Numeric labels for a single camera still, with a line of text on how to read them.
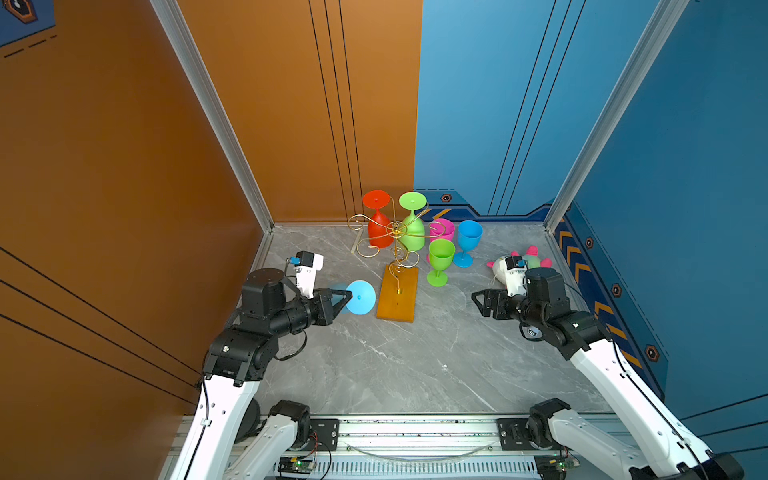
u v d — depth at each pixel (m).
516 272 0.66
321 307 0.54
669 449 0.38
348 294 0.63
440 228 0.97
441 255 0.92
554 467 0.70
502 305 0.66
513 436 0.72
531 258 1.04
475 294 0.73
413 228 0.84
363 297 0.65
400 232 0.76
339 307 0.62
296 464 0.71
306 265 0.56
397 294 0.99
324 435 0.73
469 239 0.97
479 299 0.70
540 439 0.66
